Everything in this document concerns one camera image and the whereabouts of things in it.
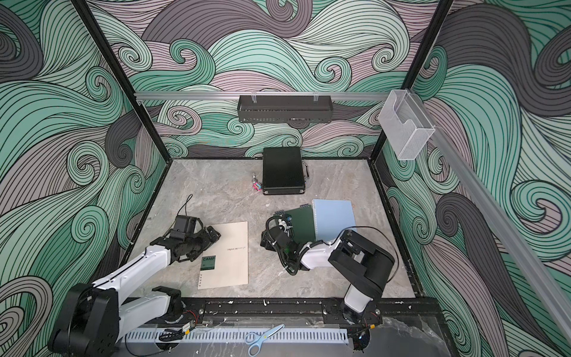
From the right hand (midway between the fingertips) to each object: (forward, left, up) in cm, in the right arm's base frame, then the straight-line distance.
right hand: (265, 238), depth 89 cm
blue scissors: (-33, +2, -1) cm, 33 cm away
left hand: (-1, +21, +2) cm, 21 cm away
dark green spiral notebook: (+9, -16, -4) cm, 19 cm away
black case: (+37, -7, 0) cm, 38 cm away
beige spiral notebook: (-8, +16, -3) cm, 18 cm away
